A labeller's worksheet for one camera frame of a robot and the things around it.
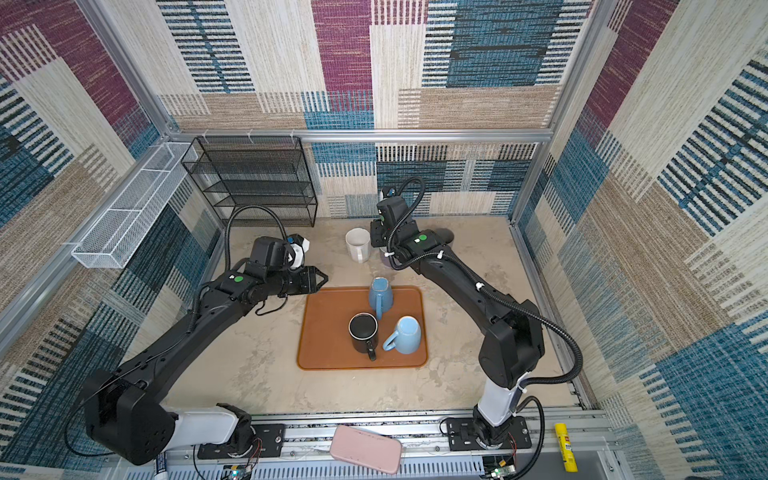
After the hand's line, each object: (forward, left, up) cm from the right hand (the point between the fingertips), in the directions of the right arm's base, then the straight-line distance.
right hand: (382, 228), depth 83 cm
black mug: (-22, +6, -17) cm, 28 cm away
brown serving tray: (-20, +18, -25) cm, 37 cm away
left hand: (-12, +15, -5) cm, 20 cm away
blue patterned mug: (-11, +1, -17) cm, 20 cm away
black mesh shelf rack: (+34, +40, -5) cm, 53 cm away
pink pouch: (-49, +3, -23) cm, 54 cm away
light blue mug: (-24, -6, -17) cm, 30 cm away
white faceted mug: (+10, +9, -17) cm, 22 cm away
